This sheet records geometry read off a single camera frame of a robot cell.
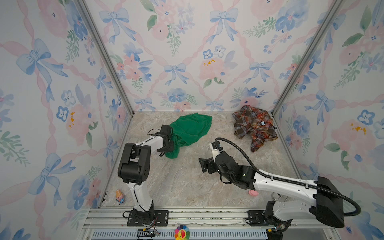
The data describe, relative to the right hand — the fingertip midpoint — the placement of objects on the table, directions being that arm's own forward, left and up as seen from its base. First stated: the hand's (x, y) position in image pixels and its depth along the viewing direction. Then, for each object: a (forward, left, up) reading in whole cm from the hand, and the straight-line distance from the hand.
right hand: (205, 156), depth 78 cm
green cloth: (+30, +11, -16) cm, 36 cm away
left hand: (+15, +23, -15) cm, 32 cm away
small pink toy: (-13, -26, -15) cm, 33 cm away
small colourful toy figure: (-17, +45, -13) cm, 49 cm away
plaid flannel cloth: (+27, -34, -4) cm, 44 cm away
